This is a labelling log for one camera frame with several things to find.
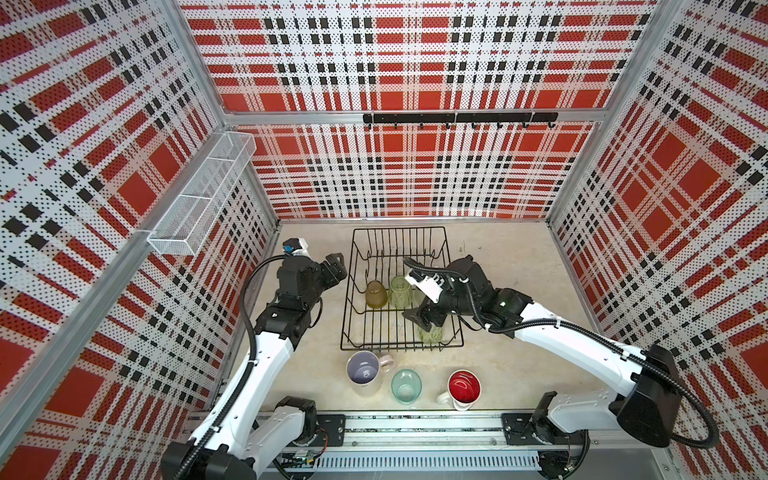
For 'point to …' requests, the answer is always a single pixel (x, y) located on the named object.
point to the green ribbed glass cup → (400, 292)
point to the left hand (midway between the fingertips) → (332, 265)
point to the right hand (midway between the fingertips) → (415, 302)
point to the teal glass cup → (406, 386)
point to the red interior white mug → (463, 390)
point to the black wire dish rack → (377, 254)
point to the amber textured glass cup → (376, 294)
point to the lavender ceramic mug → (363, 371)
